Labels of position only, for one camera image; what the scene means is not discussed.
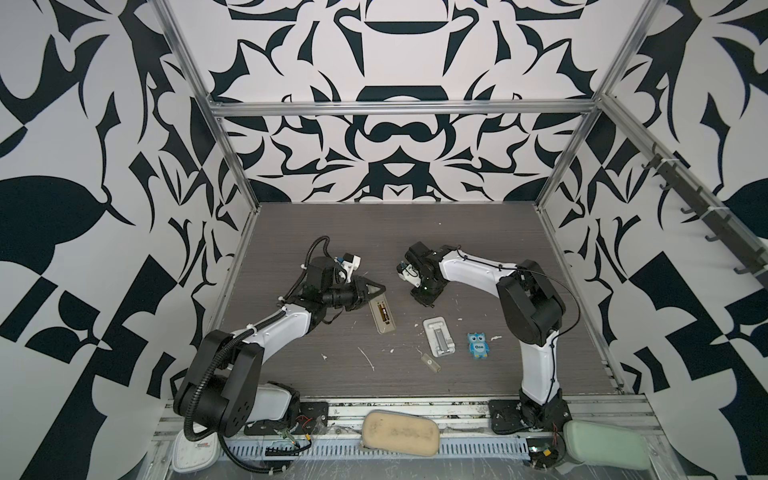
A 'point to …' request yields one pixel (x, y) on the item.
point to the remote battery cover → (429, 361)
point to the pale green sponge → (605, 445)
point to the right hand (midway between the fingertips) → (425, 295)
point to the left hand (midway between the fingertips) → (387, 285)
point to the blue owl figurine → (477, 345)
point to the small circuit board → (542, 457)
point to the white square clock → (191, 456)
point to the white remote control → (382, 314)
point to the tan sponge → (400, 432)
